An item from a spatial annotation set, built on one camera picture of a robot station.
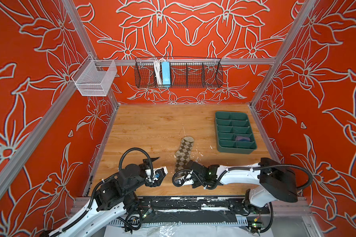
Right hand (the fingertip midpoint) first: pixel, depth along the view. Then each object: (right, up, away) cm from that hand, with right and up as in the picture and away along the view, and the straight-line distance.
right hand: (184, 174), depth 83 cm
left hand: (-12, +11, -15) cm, 22 cm away
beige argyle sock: (-1, +9, +7) cm, 11 cm away
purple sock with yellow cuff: (+38, +19, +10) cm, 44 cm away
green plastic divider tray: (+33, +28, +20) cm, 48 cm away
